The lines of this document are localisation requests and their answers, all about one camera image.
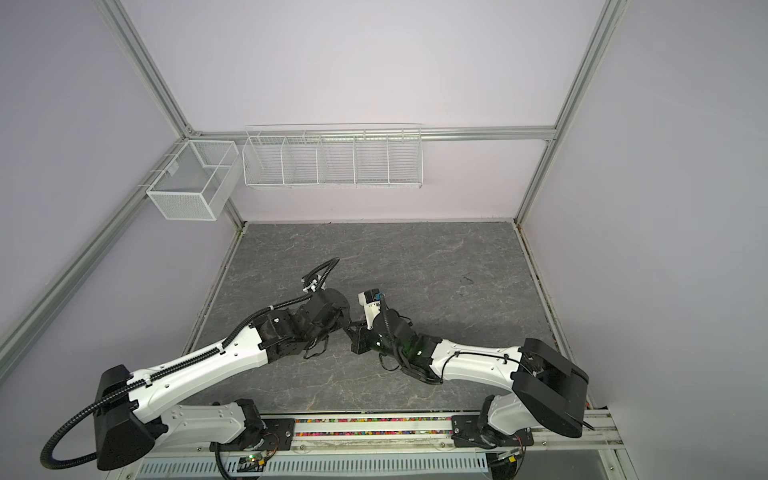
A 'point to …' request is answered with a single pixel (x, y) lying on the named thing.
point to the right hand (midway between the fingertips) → (342, 330)
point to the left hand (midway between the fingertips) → (347, 312)
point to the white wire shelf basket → (329, 157)
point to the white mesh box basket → (199, 181)
